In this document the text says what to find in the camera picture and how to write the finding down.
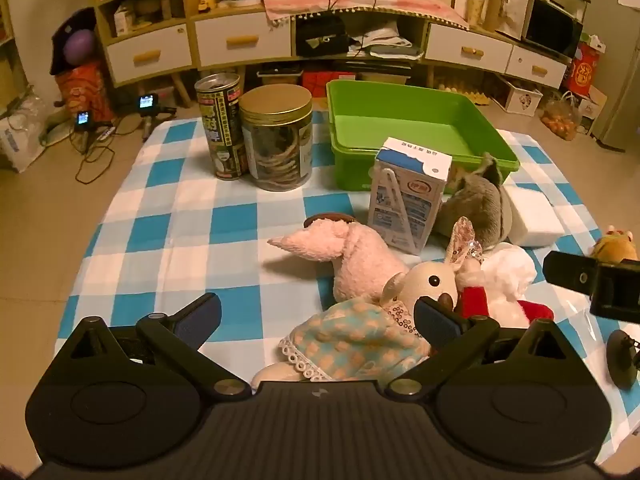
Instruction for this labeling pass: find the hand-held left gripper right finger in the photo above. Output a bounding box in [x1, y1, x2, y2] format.
[385, 295, 576, 402]

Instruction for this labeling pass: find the white sponge block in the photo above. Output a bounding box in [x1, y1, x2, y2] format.
[502, 182, 566, 247]

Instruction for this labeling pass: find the blue white checkered mat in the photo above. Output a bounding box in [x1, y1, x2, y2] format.
[57, 110, 640, 466]

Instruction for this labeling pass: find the green printed tin can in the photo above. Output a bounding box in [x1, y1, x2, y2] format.
[195, 73, 247, 181]

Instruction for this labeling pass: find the green plastic bin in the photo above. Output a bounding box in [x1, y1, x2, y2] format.
[326, 79, 521, 193]

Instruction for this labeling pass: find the black floor cable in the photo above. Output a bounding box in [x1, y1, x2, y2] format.
[75, 130, 118, 183]

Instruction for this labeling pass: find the yellow egg tray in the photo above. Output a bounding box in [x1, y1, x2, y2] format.
[435, 75, 488, 106]

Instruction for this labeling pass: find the pink table runner cloth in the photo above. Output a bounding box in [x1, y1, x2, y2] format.
[262, 0, 471, 31]

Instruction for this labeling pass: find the white drawer wooden handle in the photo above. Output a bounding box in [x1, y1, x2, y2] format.
[505, 46, 568, 89]
[194, 11, 292, 68]
[106, 23, 193, 83]
[425, 24, 513, 72]

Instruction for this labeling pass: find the black flat device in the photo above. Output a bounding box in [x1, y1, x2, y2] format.
[257, 62, 303, 78]

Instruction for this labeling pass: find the white plastic bag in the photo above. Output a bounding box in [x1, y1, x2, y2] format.
[0, 105, 51, 173]

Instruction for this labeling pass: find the clear jar gold lid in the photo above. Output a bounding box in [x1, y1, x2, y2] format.
[239, 84, 314, 192]

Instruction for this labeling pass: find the purple ball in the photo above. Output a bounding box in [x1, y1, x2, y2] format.
[64, 30, 96, 61]

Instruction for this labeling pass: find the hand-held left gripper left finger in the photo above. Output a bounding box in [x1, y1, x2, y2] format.
[65, 292, 253, 403]

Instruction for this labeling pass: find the grey refrigerator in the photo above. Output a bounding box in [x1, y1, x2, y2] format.
[582, 0, 640, 153]

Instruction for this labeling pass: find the red gift box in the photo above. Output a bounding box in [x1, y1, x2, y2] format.
[565, 42, 606, 98]

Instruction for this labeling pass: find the wooden tv cabinet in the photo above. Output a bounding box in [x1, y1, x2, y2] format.
[92, 0, 573, 93]

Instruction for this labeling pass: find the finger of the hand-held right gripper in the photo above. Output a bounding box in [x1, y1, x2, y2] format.
[542, 250, 640, 323]
[606, 330, 640, 391]

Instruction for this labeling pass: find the bag of oranges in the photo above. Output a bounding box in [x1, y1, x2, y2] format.
[542, 91, 583, 141]

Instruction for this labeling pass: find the white storage crate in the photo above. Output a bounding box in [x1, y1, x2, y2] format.
[500, 77, 543, 113]

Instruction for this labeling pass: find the black microwave oven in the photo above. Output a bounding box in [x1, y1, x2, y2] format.
[522, 0, 583, 58]

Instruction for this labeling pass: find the blue white milk carton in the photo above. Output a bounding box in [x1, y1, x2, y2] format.
[367, 136, 453, 256]

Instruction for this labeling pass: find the grey plush toy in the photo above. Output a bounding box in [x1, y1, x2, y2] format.
[432, 152, 513, 251]

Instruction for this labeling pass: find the brown flat disc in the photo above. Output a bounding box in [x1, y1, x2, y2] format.
[303, 212, 356, 226]

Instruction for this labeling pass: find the red flat box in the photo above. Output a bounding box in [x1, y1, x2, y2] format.
[302, 71, 358, 93]

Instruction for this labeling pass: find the pile of papers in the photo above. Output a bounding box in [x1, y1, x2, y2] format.
[350, 27, 426, 58]

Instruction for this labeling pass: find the cardboard box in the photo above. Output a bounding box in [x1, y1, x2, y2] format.
[577, 85, 608, 121]

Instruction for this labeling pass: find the red printed carton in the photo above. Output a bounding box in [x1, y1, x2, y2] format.
[55, 60, 113, 121]

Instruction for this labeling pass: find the brown plush toy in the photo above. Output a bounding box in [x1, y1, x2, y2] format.
[592, 225, 640, 265]

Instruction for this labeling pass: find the black bag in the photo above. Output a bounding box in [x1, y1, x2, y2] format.
[296, 14, 349, 57]

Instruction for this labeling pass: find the white red santa plush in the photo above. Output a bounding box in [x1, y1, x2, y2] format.
[457, 242, 556, 328]

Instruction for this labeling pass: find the small camera on tripod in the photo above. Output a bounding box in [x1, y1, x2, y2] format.
[137, 92, 178, 141]
[70, 110, 116, 153]

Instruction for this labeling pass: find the pink plush rabbit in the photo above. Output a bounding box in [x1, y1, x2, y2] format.
[267, 217, 416, 303]

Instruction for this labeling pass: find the plush bunny doll blue dress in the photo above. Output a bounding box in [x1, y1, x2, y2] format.
[250, 216, 483, 391]

